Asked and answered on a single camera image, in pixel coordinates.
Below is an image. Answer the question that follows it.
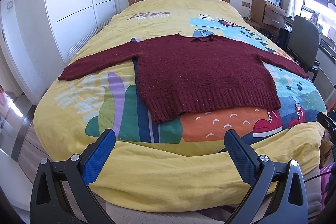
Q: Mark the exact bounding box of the dark red knitted sweater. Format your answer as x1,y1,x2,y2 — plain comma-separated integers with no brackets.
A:
60,34,306,124

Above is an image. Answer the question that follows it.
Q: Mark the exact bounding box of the dark grey office chair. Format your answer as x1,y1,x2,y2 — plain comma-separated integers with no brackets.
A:
285,15,321,82

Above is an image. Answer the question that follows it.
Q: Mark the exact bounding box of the yellow dinosaur print bed cover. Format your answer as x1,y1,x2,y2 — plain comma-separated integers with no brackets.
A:
34,0,326,213

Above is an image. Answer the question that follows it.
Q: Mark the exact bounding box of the wooden drawer cabinet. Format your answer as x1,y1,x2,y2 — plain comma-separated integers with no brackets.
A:
251,0,286,28

